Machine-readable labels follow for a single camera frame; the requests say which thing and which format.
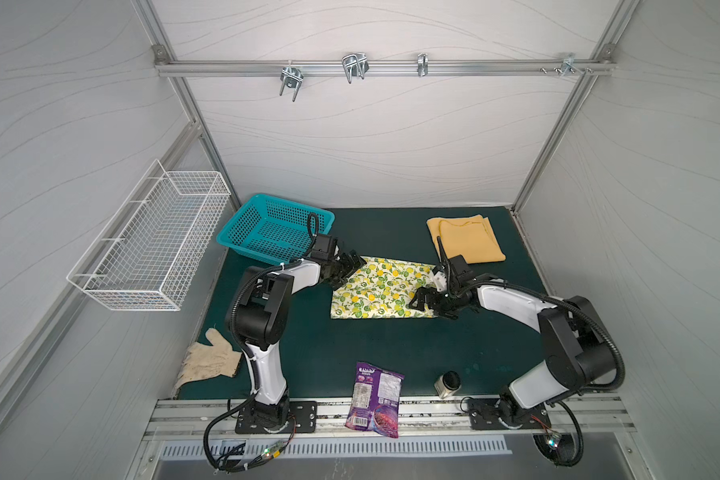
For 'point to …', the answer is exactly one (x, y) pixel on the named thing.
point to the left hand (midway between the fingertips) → (364, 265)
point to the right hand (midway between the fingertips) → (427, 301)
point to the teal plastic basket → (273, 228)
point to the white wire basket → (147, 257)
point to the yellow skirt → (470, 236)
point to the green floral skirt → (383, 288)
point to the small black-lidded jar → (448, 383)
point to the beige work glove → (203, 360)
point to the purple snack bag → (375, 401)
